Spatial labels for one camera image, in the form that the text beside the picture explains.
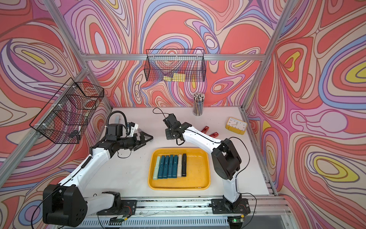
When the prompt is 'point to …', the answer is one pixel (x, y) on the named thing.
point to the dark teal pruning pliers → (161, 167)
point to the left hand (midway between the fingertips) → (150, 141)
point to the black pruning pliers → (184, 165)
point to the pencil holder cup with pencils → (198, 104)
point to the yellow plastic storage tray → (198, 176)
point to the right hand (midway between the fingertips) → (172, 136)
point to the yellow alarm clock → (236, 125)
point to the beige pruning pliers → (179, 166)
